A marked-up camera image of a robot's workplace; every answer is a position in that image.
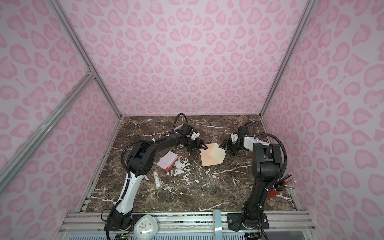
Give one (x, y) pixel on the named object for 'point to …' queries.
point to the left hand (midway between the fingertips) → (206, 148)
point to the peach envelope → (213, 155)
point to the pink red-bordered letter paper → (168, 161)
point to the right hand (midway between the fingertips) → (223, 146)
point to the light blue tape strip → (218, 223)
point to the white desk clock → (145, 228)
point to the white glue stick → (155, 173)
